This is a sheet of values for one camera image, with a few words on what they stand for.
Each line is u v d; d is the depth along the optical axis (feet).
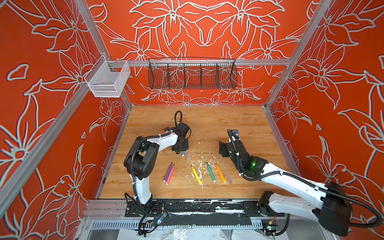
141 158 1.62
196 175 2.73
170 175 2.73
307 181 1.47
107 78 3.04
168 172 2.79
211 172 2.79
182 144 2.67
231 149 1.93
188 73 3.29
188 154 3.03
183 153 3.03
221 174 2.73
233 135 2.15
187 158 2.97
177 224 2.29
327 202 1.31
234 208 2.44
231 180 2.68
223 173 2.75
